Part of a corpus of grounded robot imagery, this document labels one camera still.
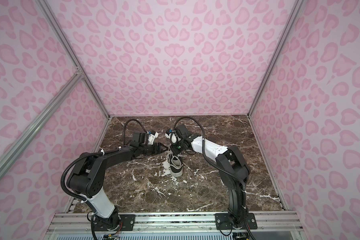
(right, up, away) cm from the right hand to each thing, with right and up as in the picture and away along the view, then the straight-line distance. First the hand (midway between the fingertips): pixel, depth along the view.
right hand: (172, 147), depth 90 cm
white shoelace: (-1, -2, -7) cm, 7 cm away
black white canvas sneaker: (+3, -9, -4) cm, 11 cm away
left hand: (-4, 0, 0) cm, 4 cm away
